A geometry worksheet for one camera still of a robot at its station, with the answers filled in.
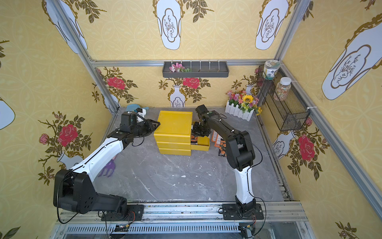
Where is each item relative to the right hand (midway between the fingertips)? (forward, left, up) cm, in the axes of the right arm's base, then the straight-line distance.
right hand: (199, 131), depth 97 cm
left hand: (-5, +25, +12) cm, 29 cm away
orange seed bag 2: (-4, -13, -8) cm, 15 cm away
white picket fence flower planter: (+23, -25, -1) cm, 34 cm away
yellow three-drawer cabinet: (-13, +14, +13) cm, 23 cm away
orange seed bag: (-10, -15, -7) cm, 20 cm away
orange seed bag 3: (+2, -10, -7) cm, 13 cm away
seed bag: (-7, +3, +1) cm, 8 cm away
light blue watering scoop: (+27, +55, -6) cm, 61 cm away
